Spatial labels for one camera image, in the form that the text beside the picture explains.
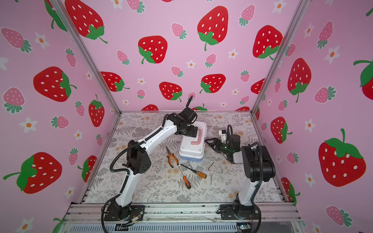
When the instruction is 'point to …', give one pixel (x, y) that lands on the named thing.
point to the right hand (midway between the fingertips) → (207, 143)
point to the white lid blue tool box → (192, 149)
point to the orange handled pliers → (169, 156)
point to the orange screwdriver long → (185, 181)
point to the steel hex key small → (214, 174)
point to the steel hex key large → (208, 169)
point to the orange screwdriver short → (198, 173)
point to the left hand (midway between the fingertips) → (191, 132)
